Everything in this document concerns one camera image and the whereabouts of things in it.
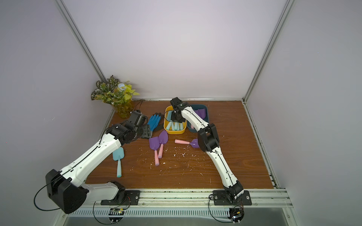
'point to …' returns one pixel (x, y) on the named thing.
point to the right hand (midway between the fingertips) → (175, 117)
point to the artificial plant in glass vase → (119, 95)
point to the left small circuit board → (116, 214)
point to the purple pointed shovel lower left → (163, 139)
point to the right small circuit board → (236, 214)
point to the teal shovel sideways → (181, 126)
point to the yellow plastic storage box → (171, 127)
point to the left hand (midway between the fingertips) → (146, 129)
